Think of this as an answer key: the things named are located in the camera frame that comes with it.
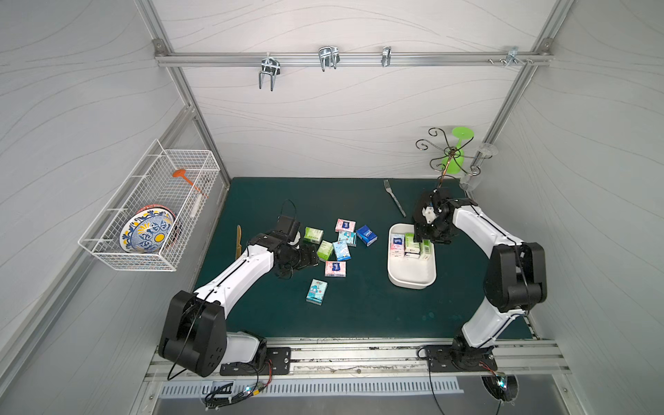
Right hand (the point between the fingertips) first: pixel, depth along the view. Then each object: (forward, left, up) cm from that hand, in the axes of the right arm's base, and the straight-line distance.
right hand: (426, 237), depth 92 cm
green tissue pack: (-2, +5, -3) cm, 7 cm away
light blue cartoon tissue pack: (-5, +31, -4) cm, 31 cm away
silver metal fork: (+31, +10, -9) cm, 34 cm away
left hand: (-13, +40, +2) cm, 43 cm away
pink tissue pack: (-2, +10, -3) cm, 11 cm away
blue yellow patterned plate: (-19, +78, +28) cm, 85 cm away
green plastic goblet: (+16, -6, +22) cm, 28 cm away
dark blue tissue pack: (+3, +21, -5) cm, 22 cm away
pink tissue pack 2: (+7, +30, -4) cm, 31 cm away
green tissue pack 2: (-3, 0, -4) cm, 5 cm away
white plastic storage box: (-10, +5, -9) cm, 15 cm away
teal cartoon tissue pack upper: (+2, +28, -5) cm, 29 cm away
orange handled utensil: (+4, +81, +25) cm, 85 cm away
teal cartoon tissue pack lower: (-19, +39, -6) cm, 44 cm away
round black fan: (-43, -17, -11) cm, 47 cm away
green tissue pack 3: (+2, +42, -4) cm, 42 cm away
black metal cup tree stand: (+14, +1, +24) cm, 27 cm away
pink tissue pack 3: (-11, +33, -6) cm, 35 cm away
